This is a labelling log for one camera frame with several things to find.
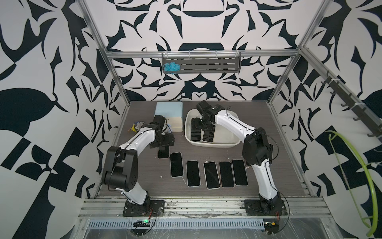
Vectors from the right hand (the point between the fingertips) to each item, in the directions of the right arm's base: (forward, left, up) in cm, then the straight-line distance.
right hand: (195, 126), depth 94 cm
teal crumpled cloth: (+26, +14, +24) cm, 38 cm away
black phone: (-14, +19, -6) cm, 25 cm away
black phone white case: (-26, -17, -10) cm, 33 cm away
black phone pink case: (-26, +2, -10) cm, 28 cm away
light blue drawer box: (+7, +14, +6) cm, 17 cm away
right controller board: (-51, -35, -12) cm, 63 cm away
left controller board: (-49, +27, -12) cm, 57 cm away
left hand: (-8, +20, -4) cm, 22 cm away
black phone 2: (+2, -1, -11) cm, 12 cm away
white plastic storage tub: (-2, -18, -10) cm, 20 cm away
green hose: (-52, -59, +13) cm, 80 cm away
